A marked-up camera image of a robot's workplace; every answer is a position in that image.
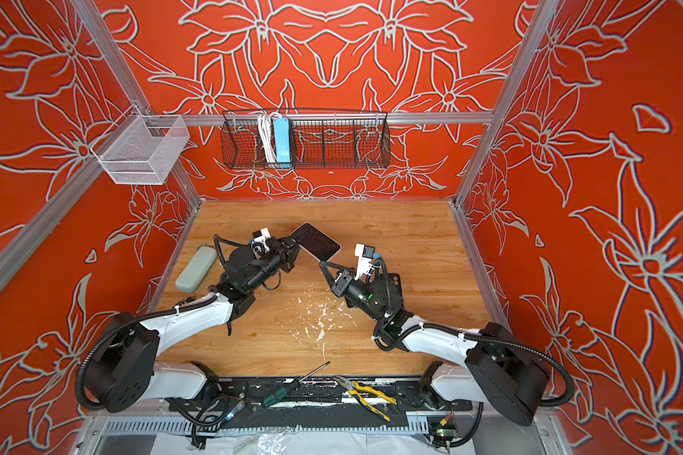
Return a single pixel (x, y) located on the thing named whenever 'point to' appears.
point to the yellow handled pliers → (353, 388)
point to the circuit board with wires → (447, 431)
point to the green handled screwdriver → (286, 389)
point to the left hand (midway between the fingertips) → (306, 234)
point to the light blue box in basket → (283, 148)
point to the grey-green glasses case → (195, 273)
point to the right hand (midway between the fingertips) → (320, 261)
